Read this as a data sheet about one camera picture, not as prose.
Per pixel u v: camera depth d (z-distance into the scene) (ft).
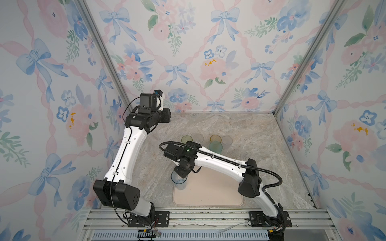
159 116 2.05
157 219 2.40
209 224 2.42
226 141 3.24
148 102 1.79
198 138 3.26
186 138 3.22
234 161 1.70
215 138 3.25
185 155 1.78
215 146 3.23
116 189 1.29
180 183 2.33
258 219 2.41
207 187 2.82
